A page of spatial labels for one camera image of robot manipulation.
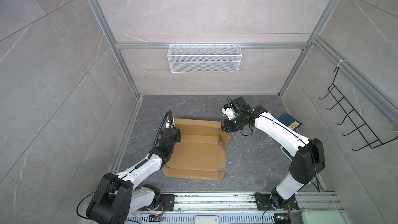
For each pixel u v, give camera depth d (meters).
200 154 0.92
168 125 0.74
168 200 0.73
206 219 0.68
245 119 0.59
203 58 1.01
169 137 0.64
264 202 0.73
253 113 0.58
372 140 0.59
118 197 0.41
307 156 0.43
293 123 1.01
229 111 0.78
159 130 0.60
